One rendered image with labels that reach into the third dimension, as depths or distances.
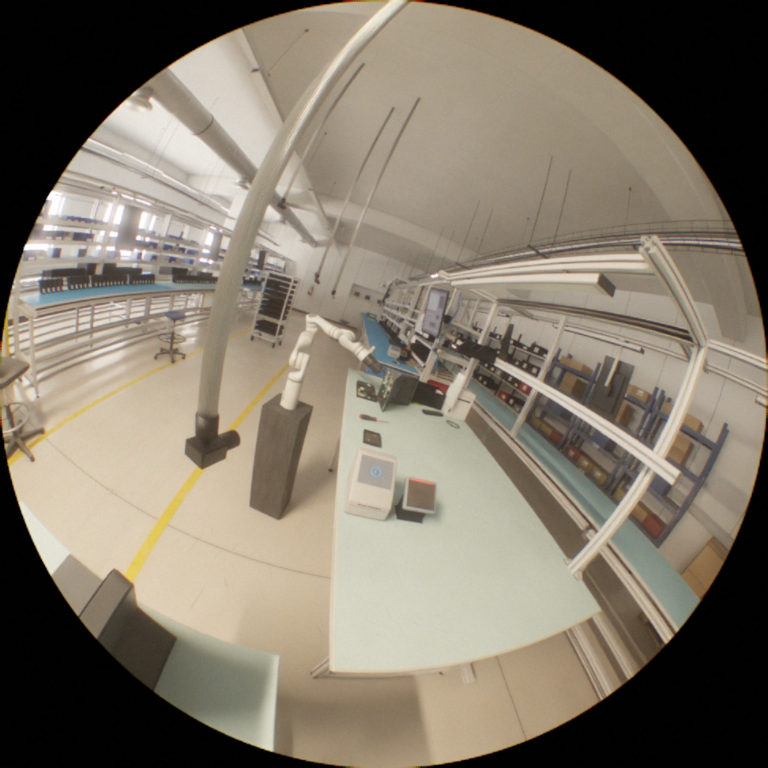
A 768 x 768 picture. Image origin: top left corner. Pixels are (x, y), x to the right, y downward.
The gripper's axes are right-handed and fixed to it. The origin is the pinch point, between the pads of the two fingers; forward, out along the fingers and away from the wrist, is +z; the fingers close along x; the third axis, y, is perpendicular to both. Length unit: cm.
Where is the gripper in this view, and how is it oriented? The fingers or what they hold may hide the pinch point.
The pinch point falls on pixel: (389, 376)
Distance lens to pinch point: 160.4
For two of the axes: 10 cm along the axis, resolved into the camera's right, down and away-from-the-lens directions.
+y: -6.2, 5.8, -5.2
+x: 3.4, -4.0, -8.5
